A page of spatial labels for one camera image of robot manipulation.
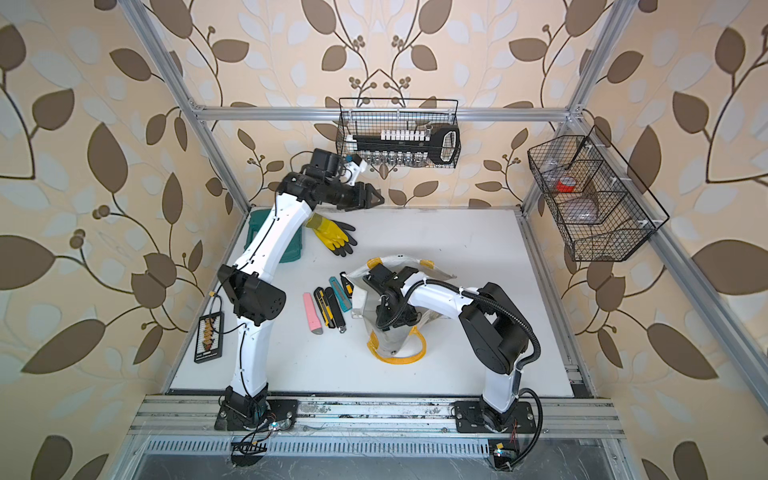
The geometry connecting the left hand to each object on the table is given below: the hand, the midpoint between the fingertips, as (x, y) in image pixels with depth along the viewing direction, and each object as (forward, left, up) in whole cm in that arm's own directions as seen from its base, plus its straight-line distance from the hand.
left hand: (371, 194), depth 81 cm
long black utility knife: (-23, +10, -31) cm, 40 cm away
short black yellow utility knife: (-11, +9, -30) cm, 33 cm away
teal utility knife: (-14, +10, -31) cm, 36 cm away
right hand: (-25, -6, -29) cm, 39 cm away
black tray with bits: (-29, +47, -31) cm, 63 cm away
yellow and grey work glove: (+10, +15, -29) cm, 34 cm away
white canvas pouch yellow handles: (-33, -8, -24) cm, 41 cm away
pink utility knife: (-24, +17, -31) cm, 43 cm away
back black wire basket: (+28, +10, +3) cm, 29 cm away
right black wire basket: (-8, -58, +4) cm, 59 cm away
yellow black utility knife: (-22, +13, -31) cm, 40 cm away
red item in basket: (+2, -54, +1) cm, 54 cm away
